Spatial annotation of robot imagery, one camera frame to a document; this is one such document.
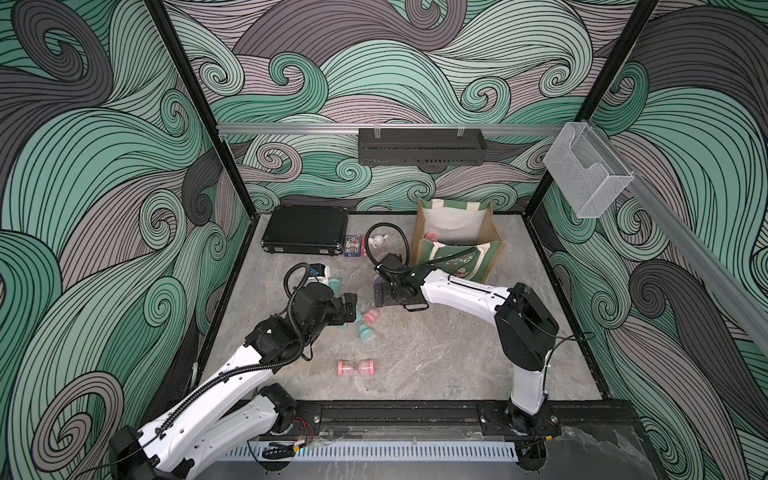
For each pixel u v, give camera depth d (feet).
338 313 2.16
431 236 3.37
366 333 2.81
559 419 2.40
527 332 1.56
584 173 2.67
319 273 2.12
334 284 3.12
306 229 3.65
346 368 2.59
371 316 2.88
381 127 3.05
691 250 1.93
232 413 1.84
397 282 2.23
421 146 3.14
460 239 3.33
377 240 3.53
